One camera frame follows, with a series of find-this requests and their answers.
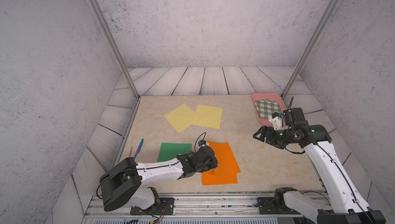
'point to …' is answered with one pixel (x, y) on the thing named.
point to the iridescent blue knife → (139, 148)
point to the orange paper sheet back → (227, 163)
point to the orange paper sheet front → (210, 178)
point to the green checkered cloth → (266, 108)
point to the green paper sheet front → (170, 150)
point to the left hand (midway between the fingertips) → (222, 164)
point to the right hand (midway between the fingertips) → (261, 138)
